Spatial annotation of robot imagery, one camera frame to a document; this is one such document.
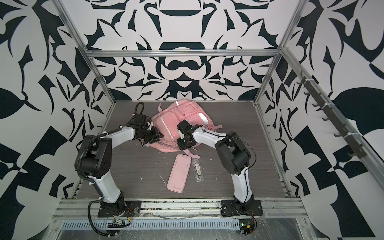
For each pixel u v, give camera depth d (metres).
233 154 0.52
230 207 0.74
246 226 0.71
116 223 0.73
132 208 0.74
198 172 0.84
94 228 0.68
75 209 0.76
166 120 1.02
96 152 0.50
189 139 0.70
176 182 0.80
